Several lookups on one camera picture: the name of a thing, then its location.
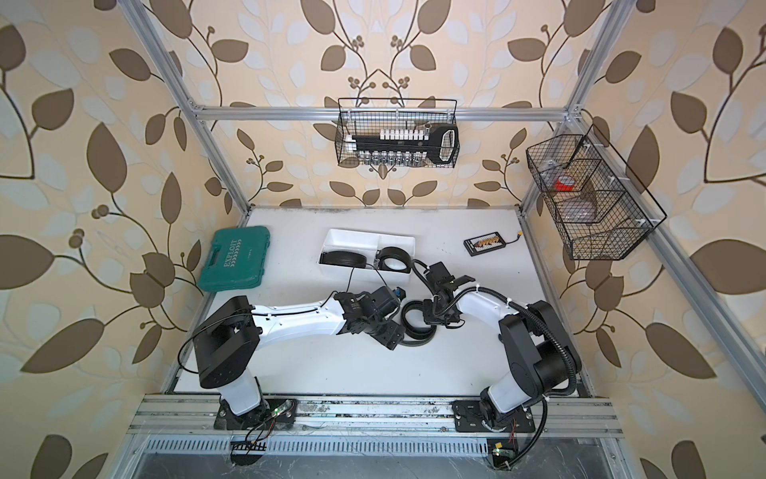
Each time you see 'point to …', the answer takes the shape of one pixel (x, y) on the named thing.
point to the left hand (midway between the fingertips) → (392, 327)
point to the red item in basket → (560, 187)
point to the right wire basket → (597, 207)
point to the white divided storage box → (368, 243)
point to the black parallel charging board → (484, 243)
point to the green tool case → (234, 259)
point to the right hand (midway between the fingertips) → (432, 319)
